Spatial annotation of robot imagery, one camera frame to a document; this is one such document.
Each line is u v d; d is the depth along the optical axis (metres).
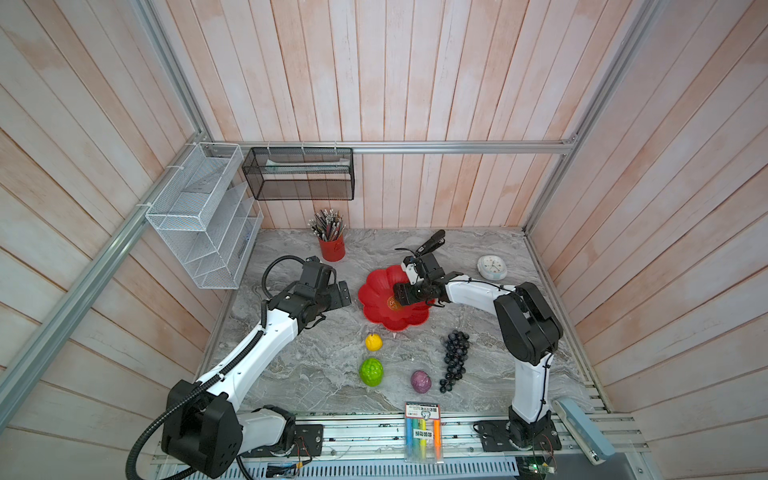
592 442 0.69
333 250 1.04
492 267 1.06
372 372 0.78
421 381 0.78
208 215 0.68
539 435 0.69
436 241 1.14
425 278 0.80
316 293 0.61
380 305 0.98
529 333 0.53
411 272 0.89
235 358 0.45
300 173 1.04
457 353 0.84
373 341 0.86
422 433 0.73
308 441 0.73
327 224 0.98
